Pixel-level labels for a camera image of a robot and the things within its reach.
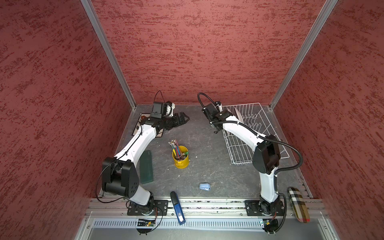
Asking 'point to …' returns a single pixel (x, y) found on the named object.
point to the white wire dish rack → (255, 117)
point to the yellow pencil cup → (184, 163)
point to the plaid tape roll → (299, 205)
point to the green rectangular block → (146, 167)
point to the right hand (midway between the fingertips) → (221, 122)
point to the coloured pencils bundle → (179, 155)
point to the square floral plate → (159, 133)
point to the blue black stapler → (178, 208)
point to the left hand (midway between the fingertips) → (183, 123)
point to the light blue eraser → (204, 186)
